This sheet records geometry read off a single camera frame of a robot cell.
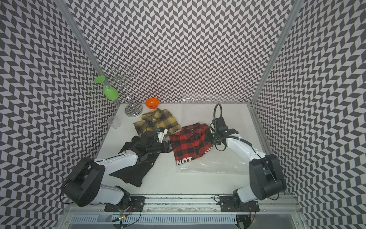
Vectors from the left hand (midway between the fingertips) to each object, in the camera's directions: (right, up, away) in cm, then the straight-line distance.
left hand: (175, 147), depth 85 cm
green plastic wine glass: (-49, +35, +16) cm, 62 cm away
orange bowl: (-23, +29, +31) cm, 48 cm away
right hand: (+18, +3, +3) cm, 19 cm away
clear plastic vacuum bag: (+26, -10, +2) cm, 28 cm away
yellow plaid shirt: (-17, +16, +20) cm, 31 cm away
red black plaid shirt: (+9, +1, +7) cm, 12 cm away
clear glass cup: (-49, +14, +23) cm, 56 cm away
